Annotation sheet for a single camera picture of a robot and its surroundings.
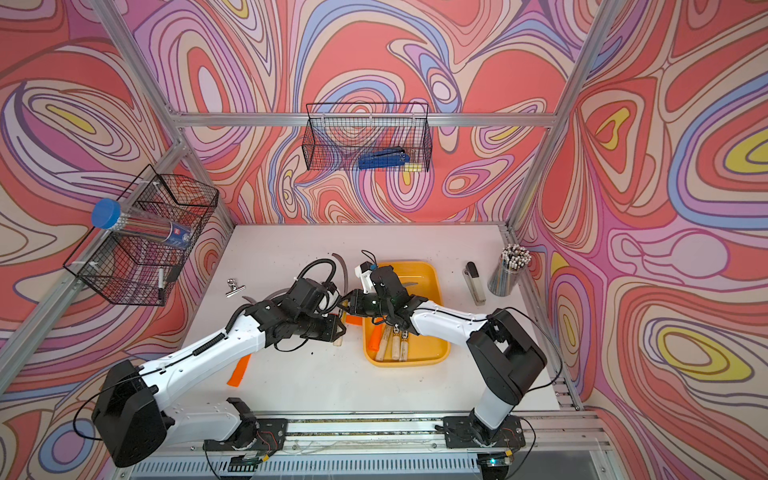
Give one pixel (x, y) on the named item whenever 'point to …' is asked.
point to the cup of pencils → (515, 259)
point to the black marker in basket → (161, 290)
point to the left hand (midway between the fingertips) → (347, 331)
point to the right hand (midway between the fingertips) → (340, 311)
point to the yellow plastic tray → (387, 346)
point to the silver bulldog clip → (235, 288)
